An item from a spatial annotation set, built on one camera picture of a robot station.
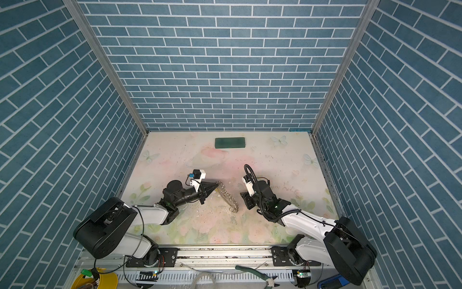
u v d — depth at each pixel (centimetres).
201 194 76
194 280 69
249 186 75
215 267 73
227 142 114
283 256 74
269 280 69
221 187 81
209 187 77
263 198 64
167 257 74
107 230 44
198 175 71
